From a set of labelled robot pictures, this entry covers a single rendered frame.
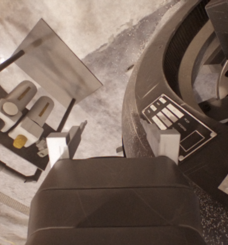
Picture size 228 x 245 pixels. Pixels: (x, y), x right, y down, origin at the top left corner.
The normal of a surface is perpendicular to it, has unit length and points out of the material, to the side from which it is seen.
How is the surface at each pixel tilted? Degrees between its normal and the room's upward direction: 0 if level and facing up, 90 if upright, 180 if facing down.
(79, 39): 0
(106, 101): 0
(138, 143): 85
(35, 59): 0
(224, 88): 90
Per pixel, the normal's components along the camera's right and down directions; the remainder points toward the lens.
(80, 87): -0.11, 0.65
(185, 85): 0.20, -0.65
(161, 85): -0.63, -0.62
